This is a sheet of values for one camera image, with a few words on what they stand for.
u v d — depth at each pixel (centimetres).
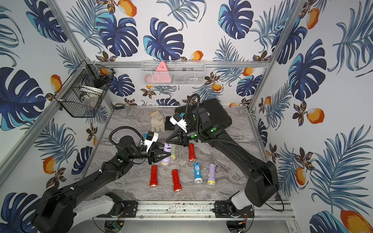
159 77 90
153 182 81
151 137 61
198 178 82
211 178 82
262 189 42
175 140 63
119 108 121
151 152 63
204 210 76
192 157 91
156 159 65
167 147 65
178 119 61
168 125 106
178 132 63
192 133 63
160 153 65
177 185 80
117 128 53
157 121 110
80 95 84
